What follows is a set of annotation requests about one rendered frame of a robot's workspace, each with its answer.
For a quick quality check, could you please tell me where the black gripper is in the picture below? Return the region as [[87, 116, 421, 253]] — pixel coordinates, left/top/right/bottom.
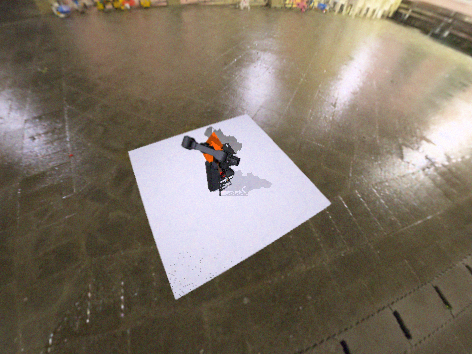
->
[[215, 159, 235, 178]]

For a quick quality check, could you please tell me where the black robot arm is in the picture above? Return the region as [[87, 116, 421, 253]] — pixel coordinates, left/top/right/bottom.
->
[[181, 135, 240, 167]]

